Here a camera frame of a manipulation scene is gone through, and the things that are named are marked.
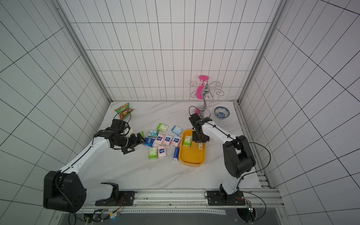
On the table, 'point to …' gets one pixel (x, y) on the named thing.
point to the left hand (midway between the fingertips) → (139, 147)
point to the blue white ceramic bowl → (221, 112)
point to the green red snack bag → (123, 110)
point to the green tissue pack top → (162, 127)
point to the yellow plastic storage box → (191, 153)
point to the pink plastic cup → (200, 89)
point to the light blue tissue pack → (176, 130)
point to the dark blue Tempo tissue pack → (149, 142)
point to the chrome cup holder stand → (207, 92)
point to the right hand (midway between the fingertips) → (195, 140)
